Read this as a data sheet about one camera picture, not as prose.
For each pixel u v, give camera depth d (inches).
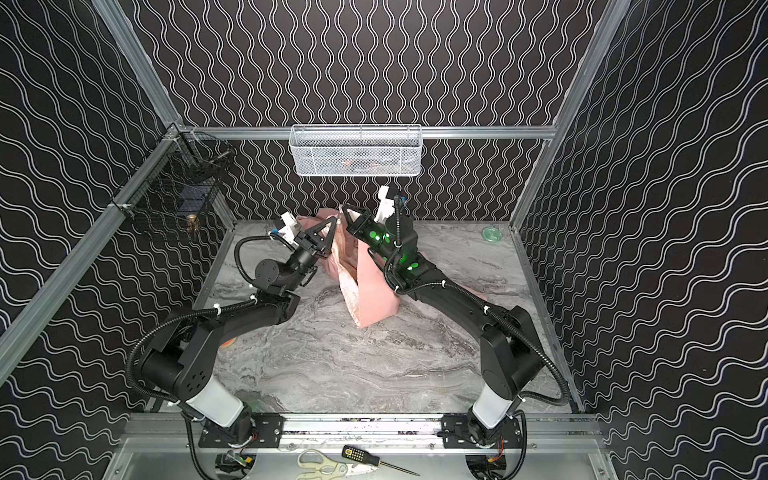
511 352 17.8
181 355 18.2
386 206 26.8
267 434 29.4
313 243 27.0
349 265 30.7
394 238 22.1
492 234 45.5
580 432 29.5
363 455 27.5
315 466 27.3
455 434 28.8
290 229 28.1
